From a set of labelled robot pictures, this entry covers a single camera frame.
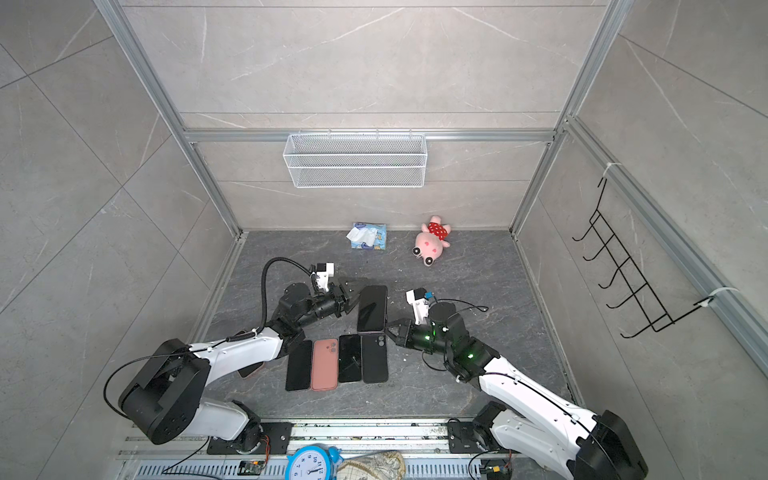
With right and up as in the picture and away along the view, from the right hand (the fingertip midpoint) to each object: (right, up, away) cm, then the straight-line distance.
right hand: (381, 326), depth 73 cm
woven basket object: (+1, -31, -6) cm, 31 cm away
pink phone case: (-17, -15, +13) cm, 26 cm away
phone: (-24, -14, +11) cm, 30 cm away
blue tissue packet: (-6, +25, +38) cm, 46 cm away
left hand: (-4, +11, +3) cm, 12 cm away
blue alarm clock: (-16, -31, -4) cm, 35 cm away
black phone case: (-3, -12, +15) cm, 19 cm away
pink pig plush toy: (+17, +23, +34) cm, 45 cm away
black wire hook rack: (+57, +18, -2) cm, 60 cm away
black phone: (-3, +3, +8) cm, 9 cm away
